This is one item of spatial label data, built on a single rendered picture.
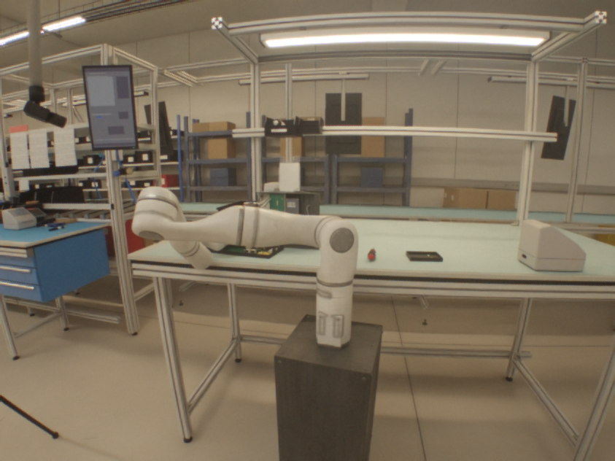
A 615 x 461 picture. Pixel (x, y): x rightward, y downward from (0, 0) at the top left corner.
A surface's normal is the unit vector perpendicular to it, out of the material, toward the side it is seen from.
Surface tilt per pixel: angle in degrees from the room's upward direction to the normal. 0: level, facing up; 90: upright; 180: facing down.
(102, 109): 101
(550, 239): 90
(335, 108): 97
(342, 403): 90
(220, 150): 90
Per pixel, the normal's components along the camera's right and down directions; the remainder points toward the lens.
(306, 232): 0.54, 0.22
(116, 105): 0.26, 0.38
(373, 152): -0.16, 0.20
